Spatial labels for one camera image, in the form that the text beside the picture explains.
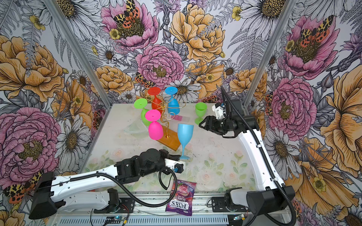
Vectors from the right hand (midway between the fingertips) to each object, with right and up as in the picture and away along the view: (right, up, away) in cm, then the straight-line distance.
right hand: (203, 129), depth 71 cm
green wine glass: (-33, +13, +6) cm, 36 cm away
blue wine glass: (-16, +12, +17) cm, 27 cm away
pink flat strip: (-15, +6, +40) cm, 43 cm away
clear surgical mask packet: (-45, -2, +36) cm, 58 cm away
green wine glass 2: (+1, +11, +27) cm, 29 cm away
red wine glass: (-25, +14, +8) cm, 30 cm away
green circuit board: (-45, -45, 0) cm, 63 cm away
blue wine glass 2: (-9, -1, -2) cm, 9 cm away
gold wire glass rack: (-20, -8, +28) cm, 35 cm away
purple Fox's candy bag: (-11, -37, +2) cm, 39 cm away
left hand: (-14, -13, 0) cm, 19 cm away
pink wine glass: (-25, 0, +6) cm, 26 cm away
